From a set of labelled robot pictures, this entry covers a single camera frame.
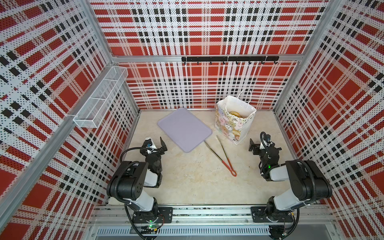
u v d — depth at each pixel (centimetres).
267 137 78
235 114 98
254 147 84
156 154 77
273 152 72
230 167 90
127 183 46
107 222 72
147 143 73
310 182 43
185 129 111
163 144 82
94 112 93
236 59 88
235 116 83
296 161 53
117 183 45
